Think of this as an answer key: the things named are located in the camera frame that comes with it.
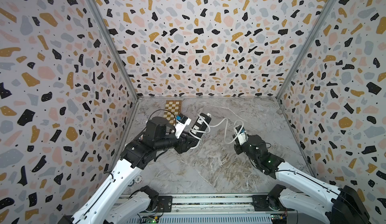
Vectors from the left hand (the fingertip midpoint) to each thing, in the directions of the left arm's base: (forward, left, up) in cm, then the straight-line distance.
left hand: (195, 137), depth 65 cm
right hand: (+9, -21, -14) cm, 27 cm away
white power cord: (+11, -16, -10) cm, 22 cm away
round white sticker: (-9, +32, -30) cm, 44 cm away
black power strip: (+3, -3, +4) cm, 6 cm away
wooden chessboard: (+40, +18, -27) cm, 51 cm away
